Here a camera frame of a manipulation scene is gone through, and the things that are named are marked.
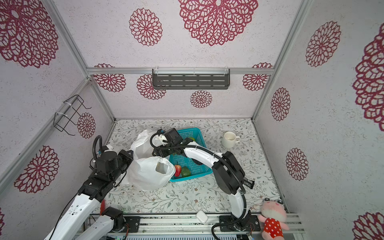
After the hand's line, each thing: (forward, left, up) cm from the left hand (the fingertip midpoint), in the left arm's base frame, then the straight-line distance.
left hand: (134, 152), depth 76 cm
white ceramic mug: (+20, -56, -17) cm, 61 cm away
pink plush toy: (-27, -69, -16) cm, 75 cm away
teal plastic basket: (0, -33, -21) cm, 39 cm away
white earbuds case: (-26, -34, -21) cm, 48 cm away
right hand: (+7, -10, -7) cm, 14 cm away
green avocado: (-3, -26, -17) cm, 31 cm away
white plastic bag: (-9, -7, -4) cm, 12 cm away
